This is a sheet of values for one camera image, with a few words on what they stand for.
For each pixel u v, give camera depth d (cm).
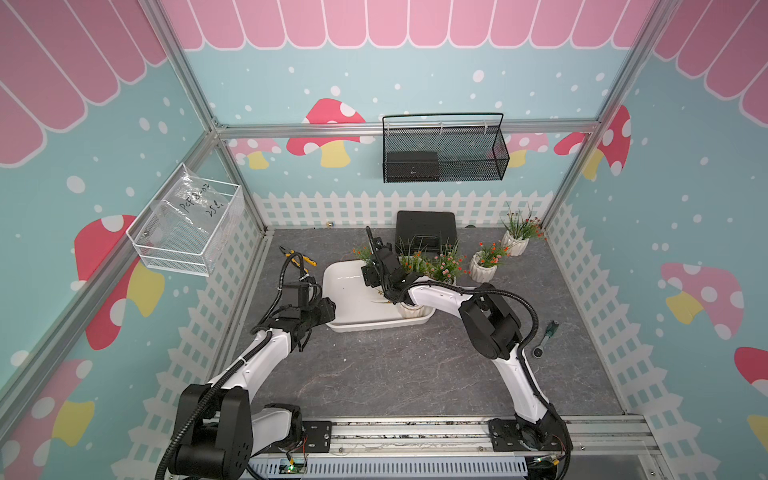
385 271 77
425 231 113
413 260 94
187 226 72
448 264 91
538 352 87
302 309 70
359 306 94
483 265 100
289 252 112
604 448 73
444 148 96
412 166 88
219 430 41
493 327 56
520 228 105
